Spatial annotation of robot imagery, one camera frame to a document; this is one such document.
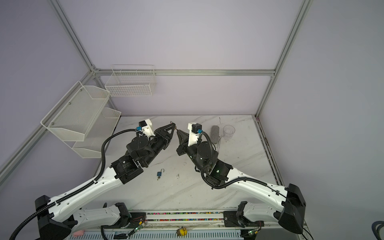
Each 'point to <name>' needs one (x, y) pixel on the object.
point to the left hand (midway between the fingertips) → (178, 127)
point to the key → (158, 178)
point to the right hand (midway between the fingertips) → (175, 131)
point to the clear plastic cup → (228, 131)
